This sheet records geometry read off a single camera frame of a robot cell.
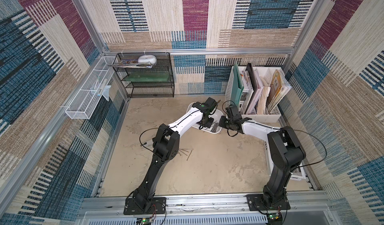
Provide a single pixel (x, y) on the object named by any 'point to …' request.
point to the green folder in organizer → (237, 86)
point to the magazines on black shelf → (130, 63)
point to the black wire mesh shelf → (145, 89)
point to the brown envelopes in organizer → (280, 87)
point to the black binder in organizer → (252, 77)
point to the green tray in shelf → (149, 77)
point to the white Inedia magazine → (298, 173)
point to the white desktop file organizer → (253, 104)
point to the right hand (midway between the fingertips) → (219, 120)
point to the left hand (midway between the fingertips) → (205, 122)
